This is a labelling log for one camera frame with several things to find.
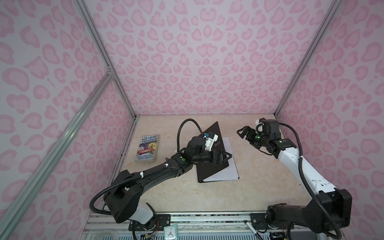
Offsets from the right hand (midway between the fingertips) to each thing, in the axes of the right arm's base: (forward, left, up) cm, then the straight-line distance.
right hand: (242, 133), depth 81 cm
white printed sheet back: (-12, +5, -24) cm, 27 cm away
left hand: (-13, +9, +1) cm, 16 cm away
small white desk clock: (-43, +36, -19) cm, 59 cm away
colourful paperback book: (+1, +58, -19) cm, 61 cm away
